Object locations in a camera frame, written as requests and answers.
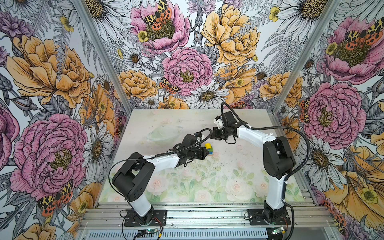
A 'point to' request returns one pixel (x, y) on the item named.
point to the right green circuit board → (280, 230)
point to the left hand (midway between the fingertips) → (208, 156)
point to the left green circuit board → (147, 233)
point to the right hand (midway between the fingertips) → (210, 140)
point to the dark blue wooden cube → (211, 152)
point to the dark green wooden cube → (211, 149)
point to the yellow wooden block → (208, 145)
